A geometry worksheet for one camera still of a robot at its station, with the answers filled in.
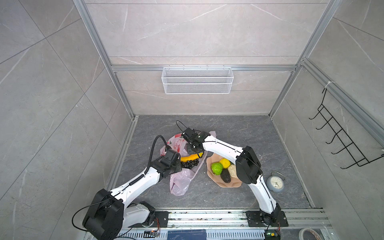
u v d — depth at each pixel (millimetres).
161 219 735
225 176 824
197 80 1005
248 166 545
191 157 929
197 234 688
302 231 687
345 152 655
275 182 817
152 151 613
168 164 644
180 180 805
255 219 731
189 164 899
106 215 398
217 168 822
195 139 684
